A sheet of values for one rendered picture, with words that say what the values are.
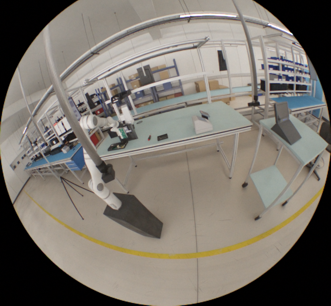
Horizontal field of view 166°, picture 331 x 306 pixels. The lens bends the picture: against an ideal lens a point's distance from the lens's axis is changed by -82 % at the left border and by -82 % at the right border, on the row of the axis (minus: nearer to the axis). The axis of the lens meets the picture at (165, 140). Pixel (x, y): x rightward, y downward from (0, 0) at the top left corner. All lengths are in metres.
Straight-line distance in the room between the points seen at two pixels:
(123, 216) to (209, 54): 5.70
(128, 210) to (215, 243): 1.10
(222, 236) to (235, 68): 5.97
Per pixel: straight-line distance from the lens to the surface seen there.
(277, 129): 1.03
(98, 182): 0.78
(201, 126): 1.06
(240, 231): 1.66
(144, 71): 2.99
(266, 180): 1.70
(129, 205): 0.96
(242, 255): 1.66
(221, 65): 3.20
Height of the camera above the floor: 1.58
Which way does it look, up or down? 31 degrees down
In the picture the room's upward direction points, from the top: 19 degrees counter-clockwise
